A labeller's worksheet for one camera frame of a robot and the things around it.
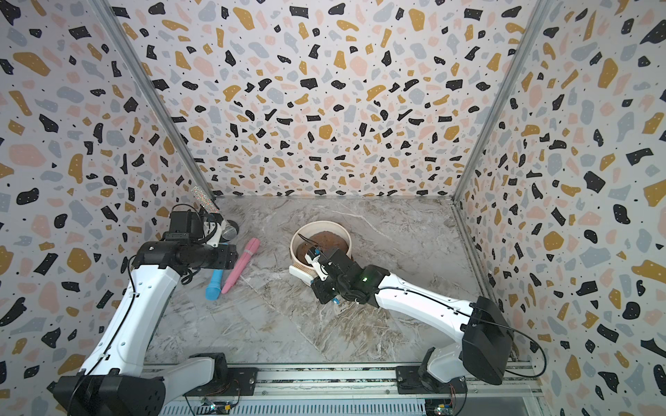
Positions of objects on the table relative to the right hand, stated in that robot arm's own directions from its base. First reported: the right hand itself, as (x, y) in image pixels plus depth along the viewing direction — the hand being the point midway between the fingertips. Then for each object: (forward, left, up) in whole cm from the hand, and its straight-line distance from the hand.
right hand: (314, 284), depth 76 cm
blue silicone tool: (+2, +36, -11) cm, 38 cm away
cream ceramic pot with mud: (+22, -1, -5) cm, 23 cm away
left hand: (+6, +26, +7) cm, 27 cm away
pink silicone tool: (+20, +29, -12) cm, 37 cm away
